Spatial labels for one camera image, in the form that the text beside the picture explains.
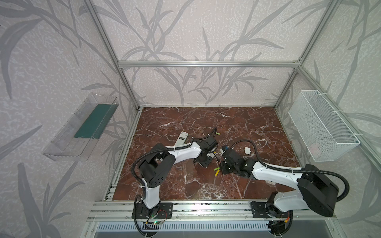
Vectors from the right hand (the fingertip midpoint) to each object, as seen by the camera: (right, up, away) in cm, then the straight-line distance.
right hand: (220, 160), depth 87 cm
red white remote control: (-25, +11, +13) cm, 30 cm away
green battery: (+1, +15, +17) cm, 22 cm away
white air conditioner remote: (-5, +2, +6) cm, 8 cm away
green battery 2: (-2, -5, 0) cm, 5 cm away
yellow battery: (-2, -6, -1) cm, 7 cm away
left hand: (-8, +1, +4) cm, 9 cm away
